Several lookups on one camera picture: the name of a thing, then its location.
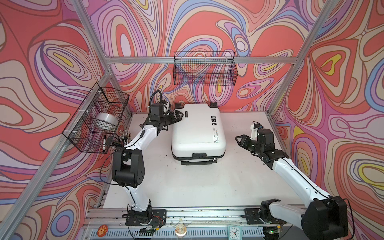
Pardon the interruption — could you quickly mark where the round clear badge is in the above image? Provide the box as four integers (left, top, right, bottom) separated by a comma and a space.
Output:
175, 223, 188, 238

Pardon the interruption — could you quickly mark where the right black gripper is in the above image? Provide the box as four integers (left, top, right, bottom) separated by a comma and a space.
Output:
233, 133, 263, 155

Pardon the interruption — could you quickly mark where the black wire basket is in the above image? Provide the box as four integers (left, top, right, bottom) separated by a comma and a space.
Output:
173, 50, 238, 86
62, 83, 129, 154

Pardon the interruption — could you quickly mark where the left black wire basket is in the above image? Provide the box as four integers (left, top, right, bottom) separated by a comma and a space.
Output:
62, 83, 129, 154

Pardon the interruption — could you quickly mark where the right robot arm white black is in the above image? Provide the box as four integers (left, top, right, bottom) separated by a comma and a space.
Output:
235, 135, 349, 240

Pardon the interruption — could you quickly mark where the red round sticker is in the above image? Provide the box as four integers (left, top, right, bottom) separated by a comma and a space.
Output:
97, 225, 109, 238

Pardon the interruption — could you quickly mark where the black suitcase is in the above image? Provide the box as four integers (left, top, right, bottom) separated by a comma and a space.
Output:
171, 102, 227, 166

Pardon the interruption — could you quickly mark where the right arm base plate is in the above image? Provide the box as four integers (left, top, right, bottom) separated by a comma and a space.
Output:
241, 208, 287, 225

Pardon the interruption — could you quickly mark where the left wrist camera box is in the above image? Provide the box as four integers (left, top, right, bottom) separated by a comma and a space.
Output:
149, 102, 171, 120

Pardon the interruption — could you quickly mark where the small teal clock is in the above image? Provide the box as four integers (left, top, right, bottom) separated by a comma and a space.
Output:
228, 225, 243, 240

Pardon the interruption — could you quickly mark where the back black wire basket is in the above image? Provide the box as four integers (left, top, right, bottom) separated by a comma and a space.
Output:
173, 50, 238, 86

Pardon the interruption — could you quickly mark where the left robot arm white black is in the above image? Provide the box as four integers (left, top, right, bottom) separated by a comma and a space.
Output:
112, 110, 185, 213

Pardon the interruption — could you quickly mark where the silver duct tape roll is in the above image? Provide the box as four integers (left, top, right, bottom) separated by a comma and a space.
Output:
95, 113, 118, 131

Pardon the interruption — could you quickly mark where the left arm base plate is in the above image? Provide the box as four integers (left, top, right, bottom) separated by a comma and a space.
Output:
125, 209, 167, 227

